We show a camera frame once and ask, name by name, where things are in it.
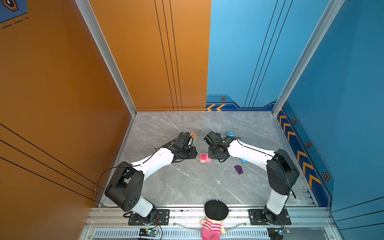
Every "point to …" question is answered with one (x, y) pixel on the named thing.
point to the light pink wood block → (204, 161)
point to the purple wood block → (239, 169)
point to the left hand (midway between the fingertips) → (195, 152)
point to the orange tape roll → (193, 134)
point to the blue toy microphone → (230, 134)
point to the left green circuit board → (149, 232)
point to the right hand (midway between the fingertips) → (211, 155)
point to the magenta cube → (204, 156)
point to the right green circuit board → (277, 233)
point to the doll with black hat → (216, 212)
